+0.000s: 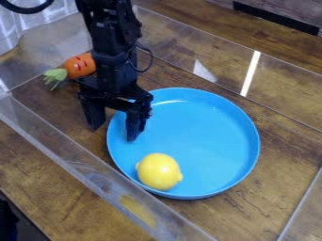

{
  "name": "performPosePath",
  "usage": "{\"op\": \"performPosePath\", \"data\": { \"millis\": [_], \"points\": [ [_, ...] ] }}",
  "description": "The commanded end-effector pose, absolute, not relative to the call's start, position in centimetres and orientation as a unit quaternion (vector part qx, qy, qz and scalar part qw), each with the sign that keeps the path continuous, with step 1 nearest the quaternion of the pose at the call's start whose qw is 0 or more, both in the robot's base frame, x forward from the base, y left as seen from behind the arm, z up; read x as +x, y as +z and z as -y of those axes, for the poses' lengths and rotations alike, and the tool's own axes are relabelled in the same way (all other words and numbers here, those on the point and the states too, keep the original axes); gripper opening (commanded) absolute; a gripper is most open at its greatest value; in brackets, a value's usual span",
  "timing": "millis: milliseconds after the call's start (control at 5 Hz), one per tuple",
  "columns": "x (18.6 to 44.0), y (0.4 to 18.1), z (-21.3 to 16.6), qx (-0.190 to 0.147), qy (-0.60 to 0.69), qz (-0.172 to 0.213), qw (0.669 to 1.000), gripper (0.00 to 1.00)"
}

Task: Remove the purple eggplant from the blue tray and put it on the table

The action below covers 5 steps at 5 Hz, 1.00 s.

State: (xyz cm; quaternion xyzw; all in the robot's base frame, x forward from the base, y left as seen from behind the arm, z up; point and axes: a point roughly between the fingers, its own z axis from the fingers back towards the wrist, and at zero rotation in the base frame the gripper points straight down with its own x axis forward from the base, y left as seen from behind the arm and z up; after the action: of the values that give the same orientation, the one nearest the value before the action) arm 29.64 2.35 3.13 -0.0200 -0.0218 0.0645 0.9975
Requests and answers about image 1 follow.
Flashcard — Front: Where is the yellow toy lemon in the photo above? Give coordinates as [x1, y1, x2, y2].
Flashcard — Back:
[137, 153, 184, 191]

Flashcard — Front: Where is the blue round plastic tray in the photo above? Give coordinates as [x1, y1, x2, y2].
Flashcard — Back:
[107, 88, 261, 200]

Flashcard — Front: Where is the orange toy carrot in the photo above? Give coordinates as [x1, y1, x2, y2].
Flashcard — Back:
[45, 53, 97, 89]

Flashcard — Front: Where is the clear acrylic enclosure wall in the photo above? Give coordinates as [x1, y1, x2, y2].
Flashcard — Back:
[0, 6, 322, 241]

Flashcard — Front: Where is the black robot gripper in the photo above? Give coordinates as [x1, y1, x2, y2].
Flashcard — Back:
[77, 50, 154, 141]

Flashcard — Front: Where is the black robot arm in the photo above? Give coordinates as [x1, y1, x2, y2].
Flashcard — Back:
[75, 0, 154, 141]

